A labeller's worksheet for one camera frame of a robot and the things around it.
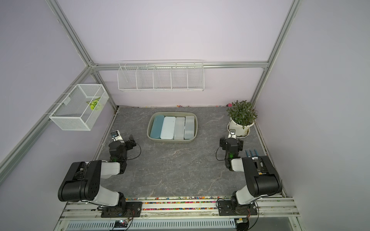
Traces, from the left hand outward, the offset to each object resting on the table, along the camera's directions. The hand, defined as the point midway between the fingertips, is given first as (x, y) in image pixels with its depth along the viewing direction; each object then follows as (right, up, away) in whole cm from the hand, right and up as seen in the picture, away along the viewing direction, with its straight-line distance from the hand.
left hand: (125, 137), depth 91 cm
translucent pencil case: (+34, +4, +11) cm, 36 cm away
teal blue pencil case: (+17, +7, +11) cm, 22 cm away
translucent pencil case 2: (+41, +6, +12) cm, 43 cm away
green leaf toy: (-14, +21, -11) cm, 27 cm away
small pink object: (+76, +24, +33) cm, 86 cm away
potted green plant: (+74, +13, -2) cm, 75 cm away
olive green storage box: (+30, +15, +18) cm, 38 cm away
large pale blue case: (+26, +5, +8) cm, 28 cm away
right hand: (+69, 0, +3) cm, 69 cm away
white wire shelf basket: (+18, +42, +6) cm, 46 cm away
